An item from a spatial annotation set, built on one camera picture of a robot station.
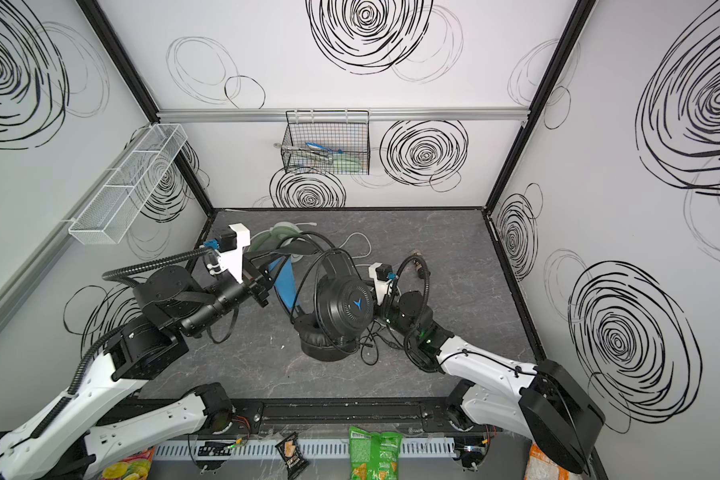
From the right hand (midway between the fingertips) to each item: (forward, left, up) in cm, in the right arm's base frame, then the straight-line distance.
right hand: (349, 286), depth 73 cm
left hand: (-6, +10, +22) cm, 25 cm away
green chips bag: (-33, -6, -17) cm, 38 cm away
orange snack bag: (-34, -43, -19) cm, 58 cm away
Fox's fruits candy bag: (-36, +46, -17) cm, 61 cm away
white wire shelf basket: (+11, +59, +13) cm, 62 cm away
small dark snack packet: (-32, +13, -20) cm, 40 cm away
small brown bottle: (+26, -22, -20) cm, 39 cm away
